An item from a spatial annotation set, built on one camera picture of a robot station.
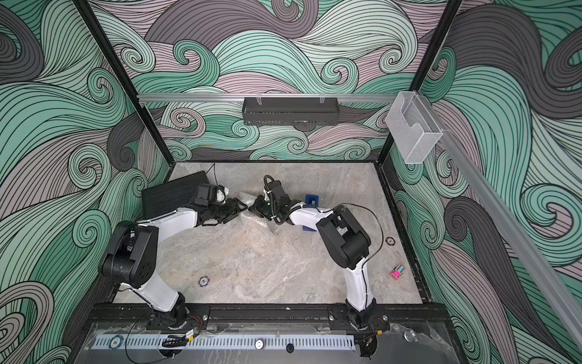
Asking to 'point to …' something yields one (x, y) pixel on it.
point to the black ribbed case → (172, 196)
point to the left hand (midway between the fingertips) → (242, 207)
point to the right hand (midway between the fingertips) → (244, 210)
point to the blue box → (311, 200)
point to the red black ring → (390, 237)
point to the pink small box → (397, 271)
